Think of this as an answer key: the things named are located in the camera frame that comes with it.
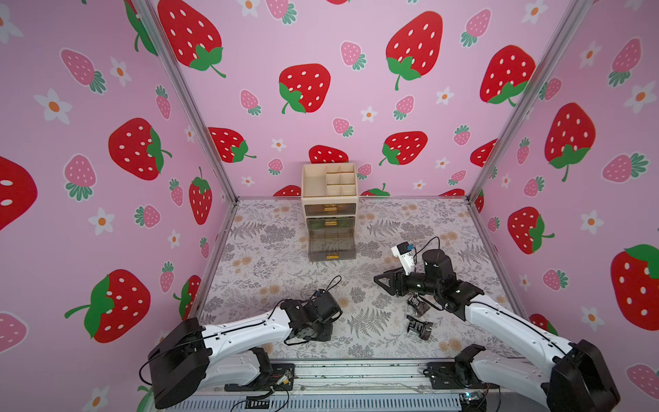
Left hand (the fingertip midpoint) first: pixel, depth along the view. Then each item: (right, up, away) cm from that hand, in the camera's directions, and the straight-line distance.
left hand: (330, 333), depth 81 cm
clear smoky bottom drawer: (-1, +28, +25) cm, 38 cm away
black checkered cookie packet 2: (+28, +2, +1) cm, 28 cm away
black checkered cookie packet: (+31, +6, +5) cm, 32 cm away
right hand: (+17, +19, -2) cm, 26 cm away
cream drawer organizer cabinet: (-1, +47, +12) cm, 48 cm away
